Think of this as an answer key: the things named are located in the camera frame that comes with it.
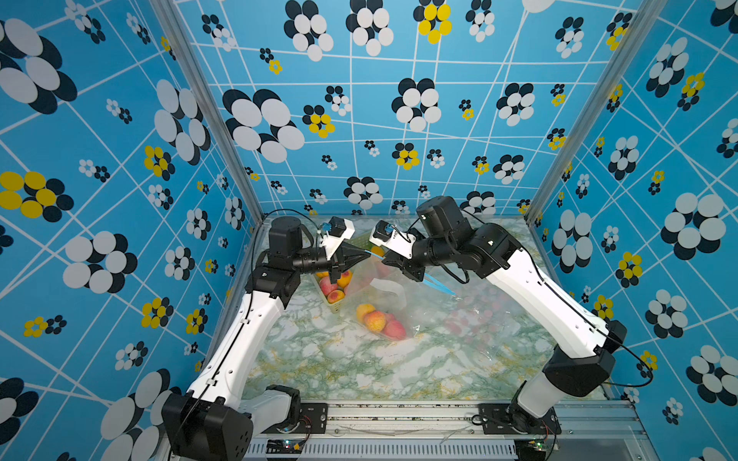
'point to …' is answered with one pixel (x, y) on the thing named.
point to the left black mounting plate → (312, 419)
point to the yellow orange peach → (375, 321)
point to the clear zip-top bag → (381, 299)
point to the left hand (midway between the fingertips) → (369, 251)
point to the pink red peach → (393, 328)
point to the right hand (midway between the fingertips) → (391, 253)
